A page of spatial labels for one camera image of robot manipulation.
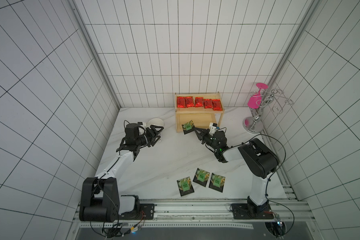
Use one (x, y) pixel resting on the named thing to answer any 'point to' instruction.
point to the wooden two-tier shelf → (202, 108)
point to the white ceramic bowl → (155, 121)
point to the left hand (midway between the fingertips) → (161, 133)
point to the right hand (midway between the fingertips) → (188, 129)
